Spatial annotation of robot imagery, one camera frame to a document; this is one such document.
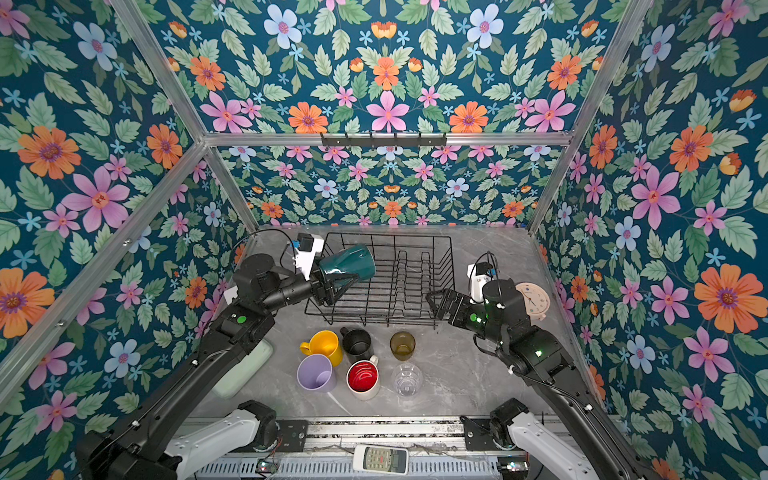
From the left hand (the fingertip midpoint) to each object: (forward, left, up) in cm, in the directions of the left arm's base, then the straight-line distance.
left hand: (351, 264), depth 64 cm
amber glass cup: (-5, -10, -33) cm, 35 cm away
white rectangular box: (+15, +45, -31) cm, 57 cm away
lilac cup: (-12, +14, -33) cm, 38 cm away
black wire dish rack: (+20, -14, -31) cm, 40 cm away
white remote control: (-33, -4, -33) cm, 47 cm away
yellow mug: (-4, +12, -33) cm, 35 cm away
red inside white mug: (-14, +1, -35) cm, 37 cm away
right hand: (-5, -19, -8) cm, 21 cm away
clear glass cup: (-15, -12, -35) cm, 40 cm away
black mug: (-4, +3, -32) cm, 32 cm away
